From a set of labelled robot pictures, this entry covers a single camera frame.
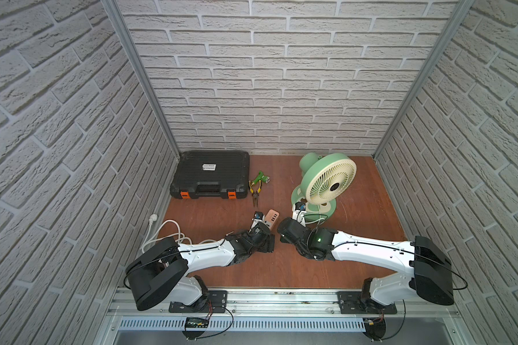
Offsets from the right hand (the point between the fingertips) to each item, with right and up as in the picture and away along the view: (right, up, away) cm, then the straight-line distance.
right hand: (286, 226), depth 81 cm
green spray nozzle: (-10, +19, +26) cm, 34 cm away
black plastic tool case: (-35, +20, +23) cm, 46 cm away
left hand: (-9, -4, +7) cm, 12 cm away
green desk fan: (+14, +18, -5) cm, 23 cm away
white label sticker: (-36, +24, +23) cm, 49 cm away
